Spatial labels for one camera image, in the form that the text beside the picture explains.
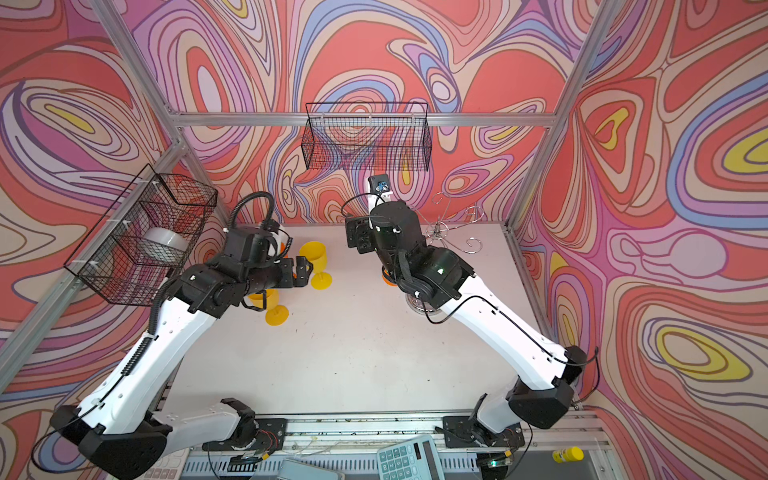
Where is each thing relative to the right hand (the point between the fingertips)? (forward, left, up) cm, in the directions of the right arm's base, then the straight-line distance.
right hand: (370, 220), depth 63 cm
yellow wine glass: (0, +33, -41) cm, 53 cm away
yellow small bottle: (-40, -42, -34) cm, 67 cm away
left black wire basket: (-1, +60, -8) cm, 61 cm away
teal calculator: (-39, -8, -40) cm, 57 cm away
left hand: (-2, +18, -12) cm, 21 cm away
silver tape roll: (+2, +50, -8) cm, 51 cm away
